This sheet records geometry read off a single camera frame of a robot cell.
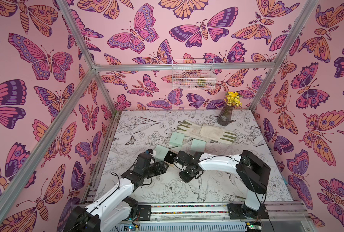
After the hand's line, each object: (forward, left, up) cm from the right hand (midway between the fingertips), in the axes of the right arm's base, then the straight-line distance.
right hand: (183, 177), depth 85 cm
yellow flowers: (+42, -31, +24) cm, 58 cm away
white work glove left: (+37, -3, 0) cm, 37 cm away
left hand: (+5, +11, +6) cm, 13 cm away
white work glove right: (+32, -24, +1) cm, 40 cm away
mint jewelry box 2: (+25, +5, +3) cm, 26 cm away
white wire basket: (+56, -6, +35) cm, 66 cm away
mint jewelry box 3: (+20, -9, +3) cm, 22 cm away
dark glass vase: (+42, -30, +8) cm, 52 cm away
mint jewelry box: (+14, +12, +3) cm, 19 cm away
